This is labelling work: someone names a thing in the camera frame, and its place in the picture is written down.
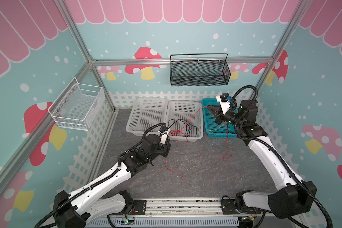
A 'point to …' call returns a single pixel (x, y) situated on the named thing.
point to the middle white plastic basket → (185, 110)
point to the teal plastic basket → (225, 130)
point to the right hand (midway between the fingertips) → (209, 106)
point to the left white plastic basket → (145, 111)
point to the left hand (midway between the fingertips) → (167, 141)
